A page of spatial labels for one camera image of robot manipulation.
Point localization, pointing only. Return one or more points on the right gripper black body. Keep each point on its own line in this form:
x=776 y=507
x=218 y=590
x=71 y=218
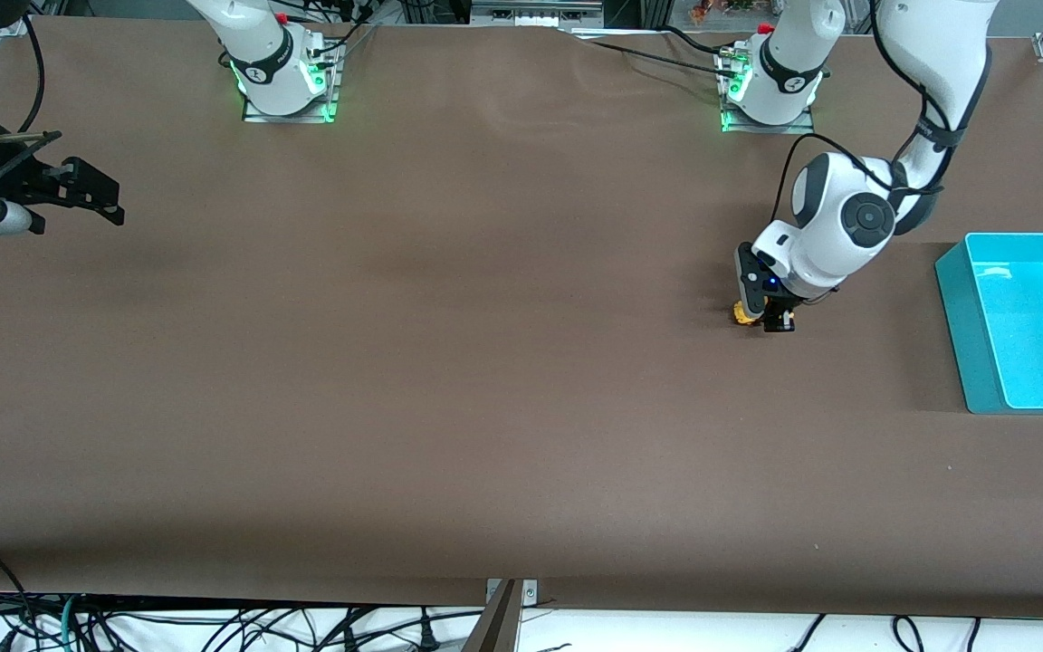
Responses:
x=22 y=187

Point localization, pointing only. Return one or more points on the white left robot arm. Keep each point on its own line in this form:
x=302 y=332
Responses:
x=847 y=217

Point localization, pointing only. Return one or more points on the teal plastic bin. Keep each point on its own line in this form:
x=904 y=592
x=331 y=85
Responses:
x=1028 y=335

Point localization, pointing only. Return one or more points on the small metal table bracket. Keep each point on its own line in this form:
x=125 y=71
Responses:
x=529 y=593

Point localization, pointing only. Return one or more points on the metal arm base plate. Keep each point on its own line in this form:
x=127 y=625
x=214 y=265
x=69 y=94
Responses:
x=291 y=119
x=770 y=129

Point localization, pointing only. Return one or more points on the dark brown beam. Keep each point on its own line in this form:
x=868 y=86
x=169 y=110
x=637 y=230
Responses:
x=499 y=625

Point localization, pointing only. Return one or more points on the yellow beetle toy car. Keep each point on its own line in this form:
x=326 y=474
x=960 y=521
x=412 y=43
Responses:
x=742 y=314

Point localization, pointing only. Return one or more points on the orange object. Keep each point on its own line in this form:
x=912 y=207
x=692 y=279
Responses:
x=712 y=9

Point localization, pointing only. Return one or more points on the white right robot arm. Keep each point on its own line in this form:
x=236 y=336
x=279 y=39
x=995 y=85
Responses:
x=268 y=54

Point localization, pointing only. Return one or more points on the aluminium frame bar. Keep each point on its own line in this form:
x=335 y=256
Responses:
x=535 y=14

